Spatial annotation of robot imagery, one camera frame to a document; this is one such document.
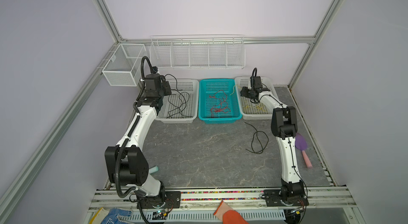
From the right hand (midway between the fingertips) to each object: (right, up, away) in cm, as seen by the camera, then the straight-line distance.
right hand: (244, 92), depth 111 cm
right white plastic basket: (+17, +7, +2) cm, 18 cm away
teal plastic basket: (-18, -7, +1) cm, 20 cm away
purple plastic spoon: (+29, -32, -19) cm, 47 cm away
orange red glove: (-17, -57, -41) cm, 72 cm away
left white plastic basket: (-45, -10, -3) cm, 46 cm away
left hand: (-49, +3, -28) cm, 56 cm away
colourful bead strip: (-19, -52, -35) cm, 66 cm away
